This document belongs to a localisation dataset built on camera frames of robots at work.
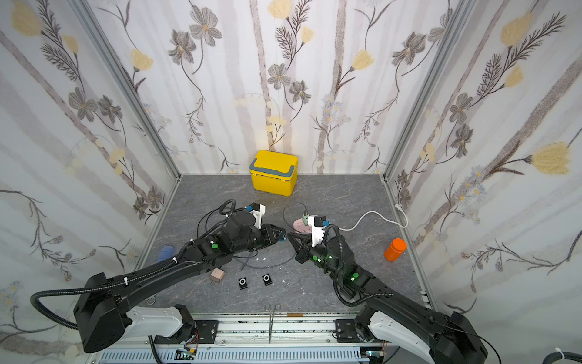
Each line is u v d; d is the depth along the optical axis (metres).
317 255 0.64
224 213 0.69
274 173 1.04
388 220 1.04
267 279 0.85
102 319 0.39
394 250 0.84
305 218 0.95
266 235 0.66
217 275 0.84
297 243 0.70
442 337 0.41
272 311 0.78
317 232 0.65
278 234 0.75
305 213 0.95
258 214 0.70
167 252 0.92
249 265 0.89
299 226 0.98
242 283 0.84
